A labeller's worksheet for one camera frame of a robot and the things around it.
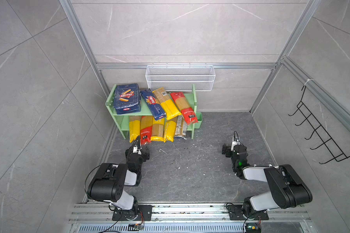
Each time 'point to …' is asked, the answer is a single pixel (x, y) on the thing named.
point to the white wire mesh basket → (180, 78)
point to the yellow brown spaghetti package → (169, 109)
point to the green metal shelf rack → (122, 120)
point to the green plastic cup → (200, 119)
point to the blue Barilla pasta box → (127, 98)
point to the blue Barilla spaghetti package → (154, 107)
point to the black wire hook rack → (334, 149)
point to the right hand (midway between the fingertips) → (234, 144)
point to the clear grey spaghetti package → (181, 127)
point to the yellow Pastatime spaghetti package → (157, 129)
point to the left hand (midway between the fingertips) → (139, 145)
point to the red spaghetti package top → (187, 113)
